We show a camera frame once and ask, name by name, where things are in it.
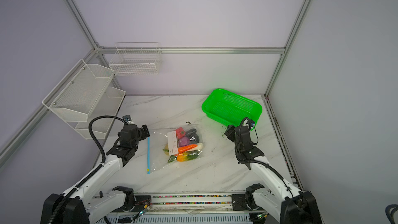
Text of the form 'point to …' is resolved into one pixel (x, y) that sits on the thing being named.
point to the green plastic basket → (230, 108)
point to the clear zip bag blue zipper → (172, 145)
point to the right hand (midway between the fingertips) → (232, 128)
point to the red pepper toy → (180, 132)
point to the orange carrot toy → (183, 149)
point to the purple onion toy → (183, 141)
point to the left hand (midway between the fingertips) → (135, 129)
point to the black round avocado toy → (194, 139)
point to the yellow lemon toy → (166, 148)
